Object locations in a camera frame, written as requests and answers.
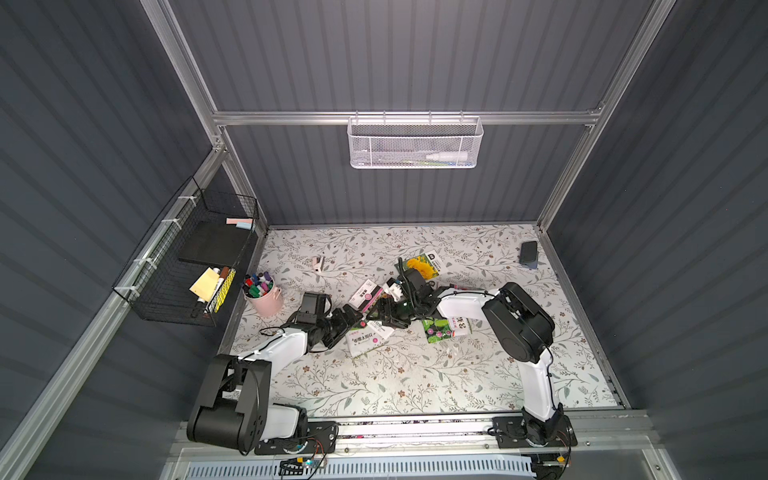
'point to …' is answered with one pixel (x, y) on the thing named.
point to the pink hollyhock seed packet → (454, 286)
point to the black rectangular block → (529, 254)
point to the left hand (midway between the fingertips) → (357, 326)
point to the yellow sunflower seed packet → (426, 263)
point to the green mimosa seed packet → (437, 329)
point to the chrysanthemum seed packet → (362, 339)
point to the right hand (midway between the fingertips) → (373, 325)
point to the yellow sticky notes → (206, 284)
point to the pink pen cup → (260, 291)
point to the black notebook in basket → (217, 244)
